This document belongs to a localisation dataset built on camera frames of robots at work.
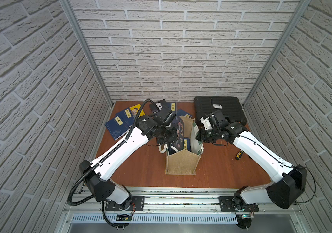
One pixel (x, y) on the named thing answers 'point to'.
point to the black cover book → (162, 108)
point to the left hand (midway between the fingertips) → (179, 137)
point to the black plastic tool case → (231, 107)
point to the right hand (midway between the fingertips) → (197, 137)
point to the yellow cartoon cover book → (134, 110)
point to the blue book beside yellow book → (127, 116)
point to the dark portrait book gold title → (179, 143)
